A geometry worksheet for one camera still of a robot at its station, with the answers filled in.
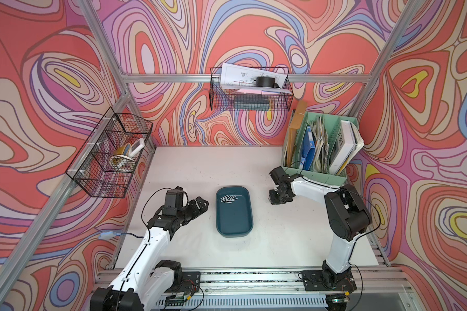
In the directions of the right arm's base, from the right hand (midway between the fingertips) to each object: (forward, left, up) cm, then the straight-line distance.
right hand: (277, 204), depth 95 cm
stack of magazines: (+17, -23, +13) cm, 31 cm away
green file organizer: (+34, -32, +22) cm, 52 cm away
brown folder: (+24, -8, +32) cm, 41 cm away
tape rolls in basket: (+9, +62, +33) cm, 71 cm away
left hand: (-6, +34, +12) cm, 37 cm away
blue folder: (+18, -15, +21) cm, 31 cm away
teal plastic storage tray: (-4, +22, +3) cm, 22 cm away
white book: (+17, -33, +25) cm, 45 cm away
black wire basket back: (+46, +25, +32) cm, 62 cm away
